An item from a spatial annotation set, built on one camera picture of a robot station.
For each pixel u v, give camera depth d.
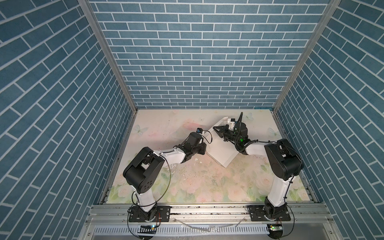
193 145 0.72
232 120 0.91
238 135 0.75
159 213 0.73
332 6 0.70
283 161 0.52
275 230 0.74
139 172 0.48
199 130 0.83
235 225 0.71
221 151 0.94
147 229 0.72
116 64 0.93
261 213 0.74
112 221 0.75
